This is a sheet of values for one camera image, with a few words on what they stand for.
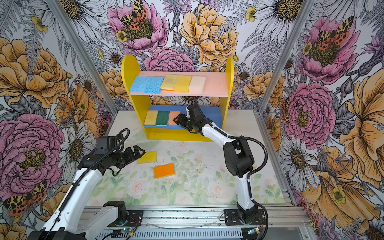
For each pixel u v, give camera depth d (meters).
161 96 1.16
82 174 0.48
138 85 0.76
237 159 0.54
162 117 0.97
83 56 0.88
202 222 0.74
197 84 0.74
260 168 0.50
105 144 0.59
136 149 0.71
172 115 0.94
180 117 0.84
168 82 0.76
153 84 0.76
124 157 0.67
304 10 0.73
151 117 0.97
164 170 0.89
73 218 0.42
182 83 0.75
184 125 0.85
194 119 0.74
